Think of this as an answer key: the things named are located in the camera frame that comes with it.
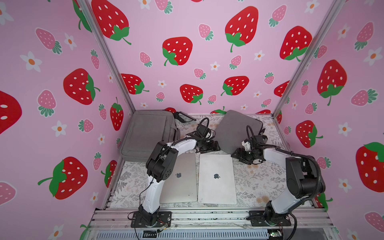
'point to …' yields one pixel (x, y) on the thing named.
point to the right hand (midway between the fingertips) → (234, 157)
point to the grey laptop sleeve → (232, 129)
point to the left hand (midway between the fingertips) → (217, 150)
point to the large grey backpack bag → (147, 128)
